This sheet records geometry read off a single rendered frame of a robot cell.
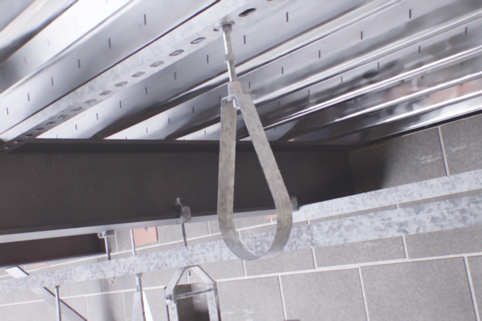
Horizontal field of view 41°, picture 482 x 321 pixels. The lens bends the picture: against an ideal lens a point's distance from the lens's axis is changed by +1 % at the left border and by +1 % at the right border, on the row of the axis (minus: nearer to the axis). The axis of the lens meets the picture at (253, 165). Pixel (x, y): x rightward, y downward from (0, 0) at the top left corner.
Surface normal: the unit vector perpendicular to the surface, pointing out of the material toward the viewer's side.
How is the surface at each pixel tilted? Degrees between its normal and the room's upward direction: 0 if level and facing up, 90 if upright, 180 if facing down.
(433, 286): 90
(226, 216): 97
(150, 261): 90
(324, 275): 90
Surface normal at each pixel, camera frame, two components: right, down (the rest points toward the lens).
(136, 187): 0.66, -0.20
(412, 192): -0.73, 0.02
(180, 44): 0.15, 0.98
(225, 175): 0.68, 0.08
